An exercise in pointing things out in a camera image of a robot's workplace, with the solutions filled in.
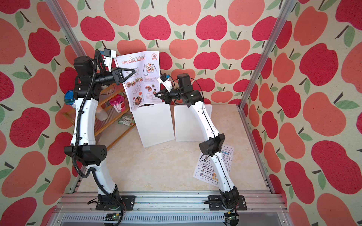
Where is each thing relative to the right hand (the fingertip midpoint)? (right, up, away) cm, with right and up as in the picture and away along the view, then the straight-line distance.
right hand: (156, 96), depth 78 cm
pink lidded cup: (-27, -2, +13) cm, 30 cm away
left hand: (-7, +8, -13) cm, 17 cm away
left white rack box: (-2, -16, +6) cm, 17 cm away
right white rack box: (+18, -17, +13) cm, 28 cm away
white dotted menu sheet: (+29, -45, +8) cm, 54 cm away
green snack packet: (-28, -13, +30) cm, 43 cm away
